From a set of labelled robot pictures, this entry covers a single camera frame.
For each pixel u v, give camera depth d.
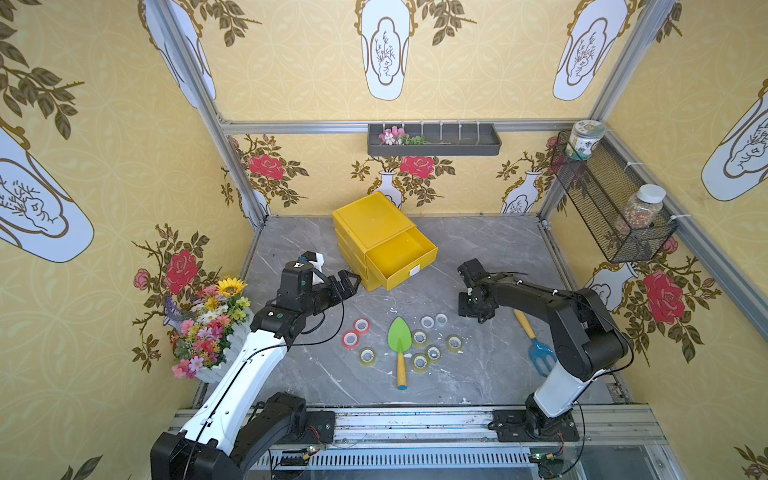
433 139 0.92
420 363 0.84
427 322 0.92
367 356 0.86
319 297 0.66
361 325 0.92
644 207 0.65
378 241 0.85
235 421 0.41
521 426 0.71
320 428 0.73
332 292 0.69
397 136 0.88
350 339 0.89
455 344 0.88
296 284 0.58
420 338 0.88
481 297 0.70
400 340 0.88
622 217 0.69
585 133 0.85
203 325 0.75
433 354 0.86
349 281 0.69
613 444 0.73
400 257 0.88
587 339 0.47
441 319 0.92
